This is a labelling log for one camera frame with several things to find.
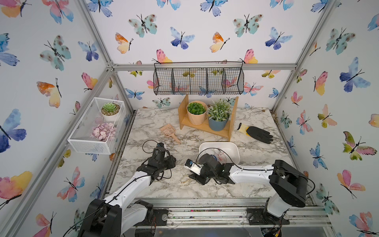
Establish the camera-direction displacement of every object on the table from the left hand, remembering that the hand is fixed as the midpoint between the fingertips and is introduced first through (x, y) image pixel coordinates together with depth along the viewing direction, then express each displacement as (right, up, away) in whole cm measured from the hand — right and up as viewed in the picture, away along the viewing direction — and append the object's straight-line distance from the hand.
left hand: (175, 158), depth 87 cm
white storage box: (+31, +2, +9) cm, 33 cm away
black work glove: (+57, +12, +16) cm, 61 cm away
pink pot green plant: (+13, +28, +8) cm, 32 cm away
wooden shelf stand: (+3, +22, +17) cm, 29 cm away
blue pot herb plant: (+26, +27, +1) cm, 37 cm away
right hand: (+9, -6, -5) cm, 13 cm away
